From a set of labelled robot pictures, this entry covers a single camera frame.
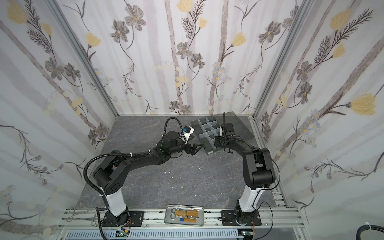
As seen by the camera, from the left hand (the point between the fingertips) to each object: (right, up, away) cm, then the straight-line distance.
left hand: (196, 137), depth 86 cm
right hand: (+13, -1, +11) cm, 17 cm away
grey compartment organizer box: (+9, +6, +26) cm, 28 cm away
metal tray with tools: (-6, -39, -10) cm, 41 cm away
